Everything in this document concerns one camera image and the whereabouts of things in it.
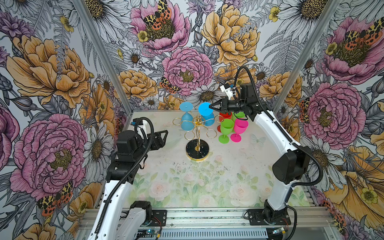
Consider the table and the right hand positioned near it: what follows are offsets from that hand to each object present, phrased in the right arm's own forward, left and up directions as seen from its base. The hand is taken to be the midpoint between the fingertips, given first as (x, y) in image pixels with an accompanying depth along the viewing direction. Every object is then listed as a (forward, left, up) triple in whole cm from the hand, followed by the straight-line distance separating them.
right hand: (210, 110), depth 75 cm
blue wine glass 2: (-1, +2, -1) cm, 2 cm away
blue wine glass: (+7, +13, -16) cm, 22 cm away
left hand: (-12, +23, -5) cm, 27 cm away
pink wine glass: (+5, -19, -19) cm, 27 cm away
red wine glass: (+11, -10, -15) cm, 21 cm away
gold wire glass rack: (-2, +6, -31) cm, 32 cm away
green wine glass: (+6, -12, -20) cm, 24 cm away
